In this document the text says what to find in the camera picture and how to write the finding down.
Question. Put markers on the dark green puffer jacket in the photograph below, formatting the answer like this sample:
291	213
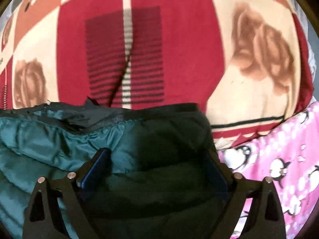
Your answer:
157	181

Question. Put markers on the pink penguin bedsheet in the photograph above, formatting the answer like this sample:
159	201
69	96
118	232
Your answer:
289	155

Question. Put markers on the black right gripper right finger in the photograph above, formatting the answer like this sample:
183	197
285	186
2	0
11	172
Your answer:
265	217

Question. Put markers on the white floral quilt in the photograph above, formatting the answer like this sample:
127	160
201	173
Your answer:
311	56

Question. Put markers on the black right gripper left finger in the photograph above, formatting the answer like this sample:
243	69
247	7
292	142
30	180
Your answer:
43	217

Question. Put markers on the red orange rose blanket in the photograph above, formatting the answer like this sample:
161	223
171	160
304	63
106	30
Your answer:
243	62

